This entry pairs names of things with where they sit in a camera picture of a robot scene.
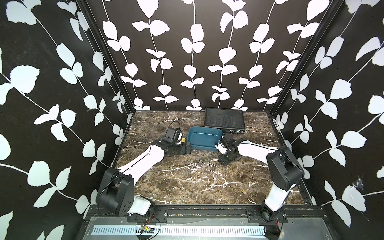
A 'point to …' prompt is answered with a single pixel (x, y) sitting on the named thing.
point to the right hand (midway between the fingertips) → (221, 158)
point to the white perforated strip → (179, 230)
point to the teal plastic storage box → (203, 139)
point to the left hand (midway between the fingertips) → (186, 147)
